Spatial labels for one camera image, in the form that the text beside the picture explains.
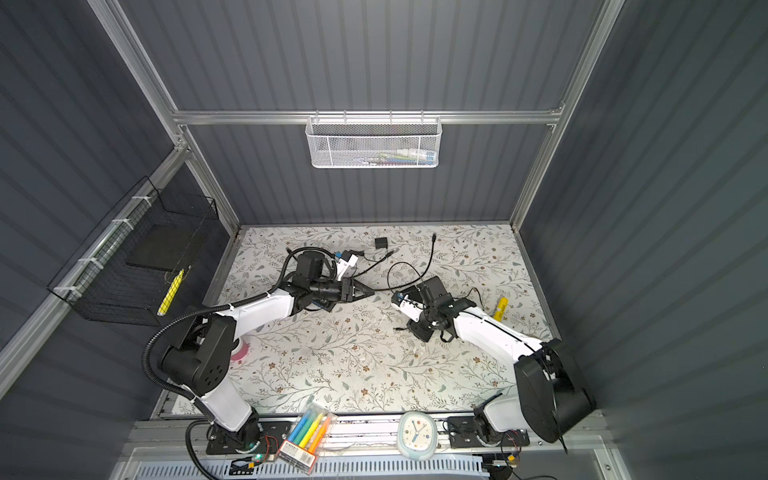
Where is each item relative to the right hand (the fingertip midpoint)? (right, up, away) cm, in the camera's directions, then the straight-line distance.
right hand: (418, 321), depth 88 cm
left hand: (-14, +9, -4) cm, 17 cm away
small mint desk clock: (-2, -24, -16) cm, 29 cm away
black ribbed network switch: (0, +1, -11) cm, 11 cm away
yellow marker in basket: (-59, +11, -20) cm, 63 cm away
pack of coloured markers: (-29, -25, -15) cm, 41 cm away
